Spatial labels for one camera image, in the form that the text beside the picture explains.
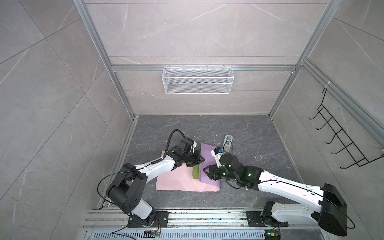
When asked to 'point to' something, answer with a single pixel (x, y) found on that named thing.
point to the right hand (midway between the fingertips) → (206, 168)
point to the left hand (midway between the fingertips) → (205, 156)
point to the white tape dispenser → (227, 147)
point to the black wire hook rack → (358, 158)
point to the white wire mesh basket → (198, 80)
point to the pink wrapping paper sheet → (181, 178)
